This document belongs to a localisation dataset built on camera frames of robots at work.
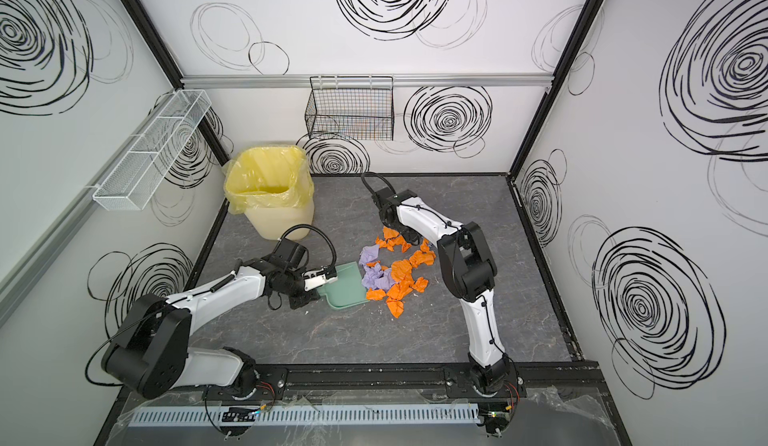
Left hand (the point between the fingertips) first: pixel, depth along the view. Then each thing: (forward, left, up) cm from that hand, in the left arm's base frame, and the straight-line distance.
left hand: (318, 288), depth 88 cm
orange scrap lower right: (+3, -31, -1) cm, 31 cm away
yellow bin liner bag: (+33, +21, +13) cm, 41 cm away
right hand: (+19, -33, +6) cm, 38 cm away
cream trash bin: (+16, +15, +11) cm, 25 cm away
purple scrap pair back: (+13, -14, -1) cm, 19 cm away
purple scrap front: (+4, -18, +1) cm, 18 cm away
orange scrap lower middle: (+1, -24, -1) cm, 24 cm away
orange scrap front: (-1, -18, -1) cm, 18 cm away
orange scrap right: (+18, -22, 0) cm, 28 cm away
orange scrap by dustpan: (+12, -32, +1) cm, 34 cm away
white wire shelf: (+13, +42, +33) cm, 54 cm away
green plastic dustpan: (+2, -8, -4) cm, 10 cm away
